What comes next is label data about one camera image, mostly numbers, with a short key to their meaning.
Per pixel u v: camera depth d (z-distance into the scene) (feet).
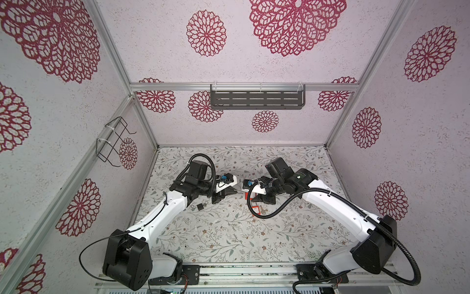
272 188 2.11
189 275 2.41
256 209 2.98
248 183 2.09
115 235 1.36
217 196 2.22
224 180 2.09
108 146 2.45
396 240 1.25
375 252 1.29
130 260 1.32
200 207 3.03
